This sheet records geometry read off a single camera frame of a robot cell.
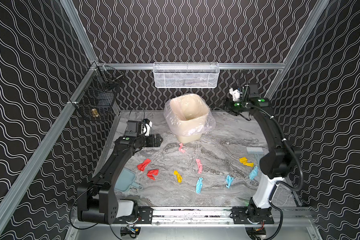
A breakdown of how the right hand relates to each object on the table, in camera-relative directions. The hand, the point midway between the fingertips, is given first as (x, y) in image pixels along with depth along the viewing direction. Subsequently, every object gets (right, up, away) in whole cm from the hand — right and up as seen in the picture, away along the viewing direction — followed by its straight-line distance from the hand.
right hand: (221, 107), depth 85 cm
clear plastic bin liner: (-6, -11, +2) cm, 13 cm away
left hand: (-35, -18, -1) cm, 39 cm away
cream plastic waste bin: (-16, -2, +20) cm, 26 cm away
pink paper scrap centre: (-12, -35, +5) cm, 37 cm away
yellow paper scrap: (+16, -32, +8) cm, 37 cm away
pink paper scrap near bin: (-23, -25, +13) cm, 36 cm away
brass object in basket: (-70, -3, -3) cm, 70 cm away
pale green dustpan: (-56, -43, +5) cm, 71 cm away
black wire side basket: (-74, +6, +7) cm, 75 cm away
